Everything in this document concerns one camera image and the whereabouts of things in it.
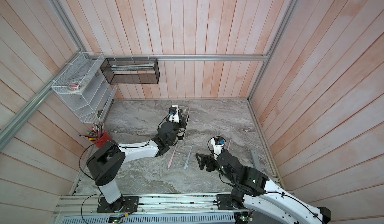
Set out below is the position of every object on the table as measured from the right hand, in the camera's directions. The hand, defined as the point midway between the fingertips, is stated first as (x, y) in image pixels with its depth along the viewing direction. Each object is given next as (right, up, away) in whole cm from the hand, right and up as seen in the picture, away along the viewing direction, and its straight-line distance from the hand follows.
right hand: (203, 152), depth 71 cm
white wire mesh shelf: (-59, +24, +8) cm, 64 cm away
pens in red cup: (-60, +8, +14) cm, 62 cm away
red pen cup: (-59, +2, +15) cm, 61 cm away
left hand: (-11, +20, +12) cm, 26 cm away
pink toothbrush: (-17, -8, +18) cm, 26 cm away
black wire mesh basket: (-48, +50, +34) cm, 77 cm away
